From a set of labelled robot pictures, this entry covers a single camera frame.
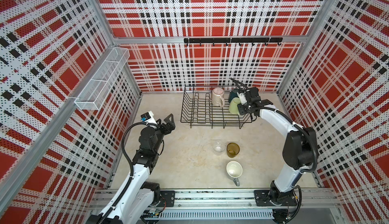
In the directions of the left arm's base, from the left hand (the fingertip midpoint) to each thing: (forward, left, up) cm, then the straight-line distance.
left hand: (168, 119), depth 78 cm
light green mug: (+19, -38, -11) cm, 44 cm away
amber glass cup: (-8, -36, -20) cm, 42 cm away
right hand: (+14, -43, -7) cm, 46 cm away
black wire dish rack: (+25, -22, -18) cm, 38 cm away
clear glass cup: (-6, -27, -22) cm, 36 cm away
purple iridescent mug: (+26, -29, -13) cm, 41 cm away
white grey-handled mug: (-19, -35, -22) cm, 46 cm away
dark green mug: (+28, -40, -10) cm, 50 cm away
